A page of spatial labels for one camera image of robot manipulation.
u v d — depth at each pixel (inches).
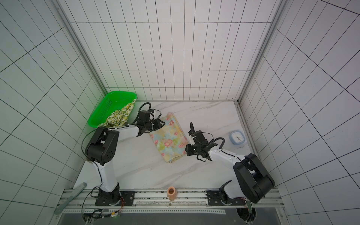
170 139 37.3
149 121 32.6
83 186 30.2
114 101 45.1
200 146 26.9
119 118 38.3
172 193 25.4
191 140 31.8
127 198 28.7
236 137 37.1
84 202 27.4
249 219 26.3
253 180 17.3
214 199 28.2
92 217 27.9
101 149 20.1
